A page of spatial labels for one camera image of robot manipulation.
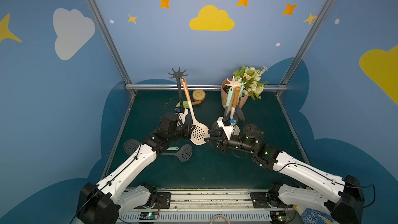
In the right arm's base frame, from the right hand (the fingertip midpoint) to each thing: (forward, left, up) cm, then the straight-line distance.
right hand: (210, 134), depth 66 cm
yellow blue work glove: (-24, -48, -27) cm, 61 cm away
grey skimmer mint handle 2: (+27, -19, -19) cm, 38 cm away
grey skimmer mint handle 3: (+1, +14, -27) cm, 30 cm away
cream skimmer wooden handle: (+5, +5, -9) cm, 12 cm away
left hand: (+8, +6, -6) cm, 12 cm away
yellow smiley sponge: (+49, +9, -26) cm, 56 cm away
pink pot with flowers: (+39, -24, -1) cm, 46 cm away
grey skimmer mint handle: (+16, -8, +4) cm, 18 cm away
